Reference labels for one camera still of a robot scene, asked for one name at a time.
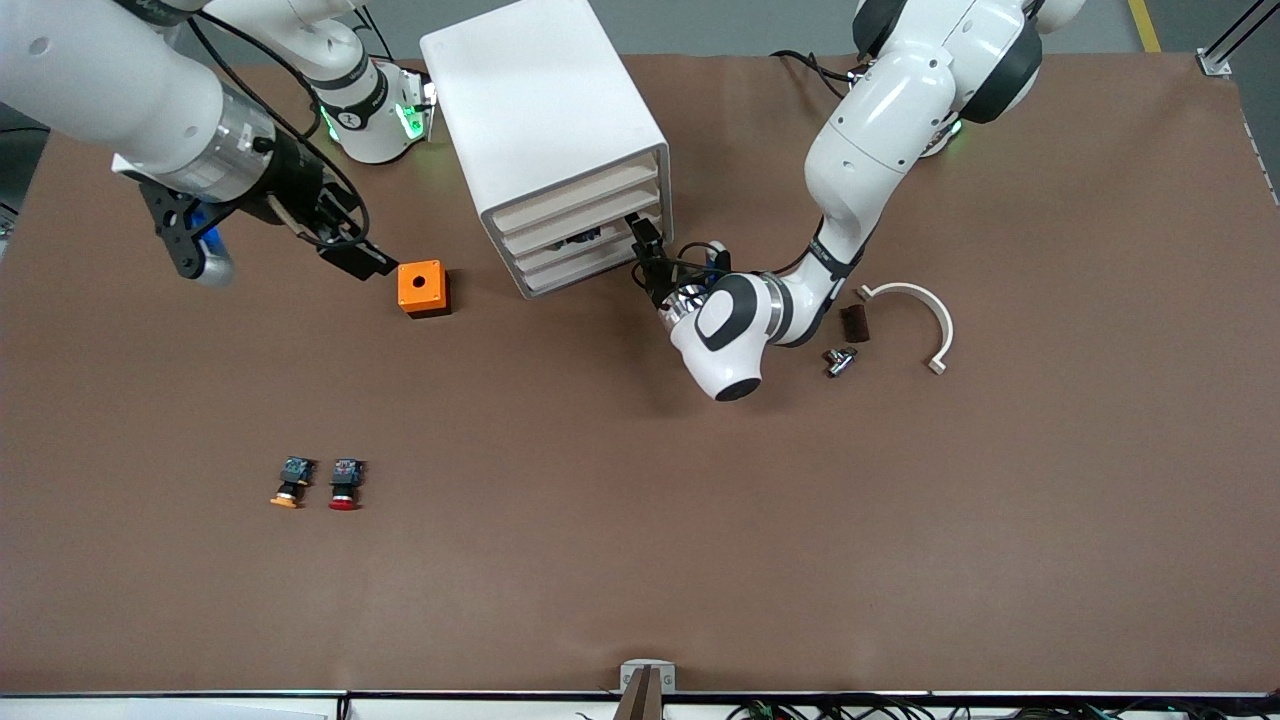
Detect orange box with hole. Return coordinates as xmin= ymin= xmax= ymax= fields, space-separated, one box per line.
xmin=397 ymin=260 xmax=452 ymax=320

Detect grey metal clamp bracket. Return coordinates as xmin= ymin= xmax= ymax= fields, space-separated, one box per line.
xmin=619 ymin=660 xmax=677 ymax=695

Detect white curved bracket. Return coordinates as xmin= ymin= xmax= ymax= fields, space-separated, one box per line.
xmin=857 ymin=283 xmax=955 ymax=376

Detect black perforated right camera mount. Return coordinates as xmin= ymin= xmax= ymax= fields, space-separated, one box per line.
xmin=138 ymin=178 xmax=217 ymax=280

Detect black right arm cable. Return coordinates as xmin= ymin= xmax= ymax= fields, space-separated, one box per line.
xmin=188 ymin=12 xmax=373 ymax=249

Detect yellow push button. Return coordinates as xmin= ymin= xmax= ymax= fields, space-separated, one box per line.
xmin=270 ymin=457 xmax=316 ymax=509

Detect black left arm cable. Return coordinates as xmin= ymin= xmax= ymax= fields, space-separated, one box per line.
xmin=672 ymin=240 xmax=813 ymax=293

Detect tangled black cables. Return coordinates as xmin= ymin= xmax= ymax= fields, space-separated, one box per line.
xmin=728 ymin=695 xmax=1280 ymax=720

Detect red push button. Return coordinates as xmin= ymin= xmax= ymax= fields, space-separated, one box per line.
xmin=328 ymin=458 xmax=365 ymax=512

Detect black cable at arm base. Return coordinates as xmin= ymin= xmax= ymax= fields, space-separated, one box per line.
xmin=770 ymin=48 xmax=853 ymax=101

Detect aluminium frame profile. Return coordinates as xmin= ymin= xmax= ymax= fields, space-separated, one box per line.
xmin=1196 ymin=0 xmax=1280 ymax=77

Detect dark tapered post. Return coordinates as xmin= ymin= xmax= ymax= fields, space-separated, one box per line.
xmin=614 ymin=667 xmax=667 ymax=720

